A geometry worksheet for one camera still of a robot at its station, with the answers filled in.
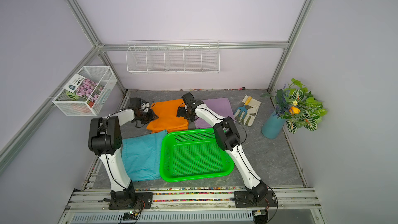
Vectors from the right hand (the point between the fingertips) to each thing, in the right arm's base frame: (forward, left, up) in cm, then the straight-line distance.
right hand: (180, 114), depth 103 cm
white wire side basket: (-14, +46, +29) cm, 56 cm away
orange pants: (+2, +9, 0) cm, 10 cm away
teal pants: (-27, +19, -1) cm, 33 cm away
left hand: (-1, +15, -1) cm, 15 cm away
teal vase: (-13, -57, +6) cm, 58 cm away
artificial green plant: (-18, -58, +31) cm, 68 cm away
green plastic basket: (-27, -10, -2) cm, 29 cm away
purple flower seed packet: (-6, +41, +31) cm, 52 cm away
